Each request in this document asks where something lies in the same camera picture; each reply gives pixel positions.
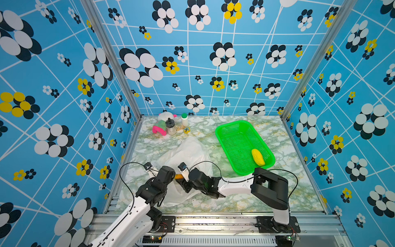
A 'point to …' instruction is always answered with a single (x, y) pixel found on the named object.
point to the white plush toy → (165, 116)
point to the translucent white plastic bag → (193, 152)
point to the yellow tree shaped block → (187, 130)
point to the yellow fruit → (258, 157)
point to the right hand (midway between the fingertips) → (180, 176)
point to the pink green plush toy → (160, 126)
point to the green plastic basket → (237, 140)
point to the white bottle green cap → (184, 120)
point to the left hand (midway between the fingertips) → (166, 173)
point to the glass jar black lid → (171, 128)
